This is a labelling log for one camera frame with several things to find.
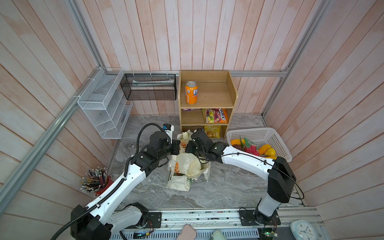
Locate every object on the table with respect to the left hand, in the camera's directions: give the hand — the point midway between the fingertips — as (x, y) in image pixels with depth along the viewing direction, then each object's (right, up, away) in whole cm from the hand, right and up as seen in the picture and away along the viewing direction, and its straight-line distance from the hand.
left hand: (180, 144), depth 75 cm
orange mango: (+53, -6, +20) cm, 57 cm away
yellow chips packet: (+22, +6, +29) cm, 37 cm away
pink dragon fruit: (+43, -3, +16) cm, 46 cm away
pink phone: (+4, -41, -6) cm, 42 cm away
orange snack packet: (+27, +16, +19) cm, 37 cm away
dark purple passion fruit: (+37, -4, +20) cm, 42 cm away
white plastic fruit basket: (+56, +2, +29) cm, 63 cm away
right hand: (+2, -3, +7) cm, 8 cm away
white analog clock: (+58, -39, -6) cm, 71 cm away
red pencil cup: (-44, -19, +1) cm, 47 cm away
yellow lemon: (+56, -7, +18) cm, 59 cm away
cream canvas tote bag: (+1, -21, +6) cm, 22 cm away
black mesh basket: (-23, +38, +29) cm, 54 cm away
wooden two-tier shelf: (+21, +33, +15) cm, 42 cm away
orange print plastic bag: (+3, -8, -7) cm, 11 cm away
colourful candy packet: (+18, +17, +18) cm, 30 cm away
